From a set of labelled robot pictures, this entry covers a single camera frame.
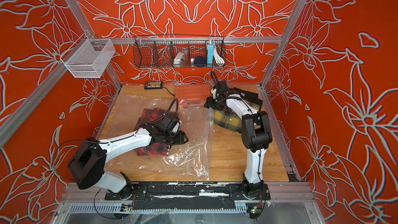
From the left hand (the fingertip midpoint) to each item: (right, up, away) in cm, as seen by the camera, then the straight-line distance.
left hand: (187, 140), depth 84 cm
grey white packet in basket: (-4, +48, +9) cm, 49 cm away
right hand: (+11, +19, +11) cm, 25 cm away
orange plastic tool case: (+2, +25, +27) cm, 37 cm away
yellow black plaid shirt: (+24, +11, +14) cm, 30 cm away
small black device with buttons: (-33, +33, +34) cm, 58 cm away
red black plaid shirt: (-26, +11, +14) cm, 32 cm away
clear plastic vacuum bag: (+4, -9, -6) cm, 11 cm away
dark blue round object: (+8, +47, +12) cm, 49 cm away
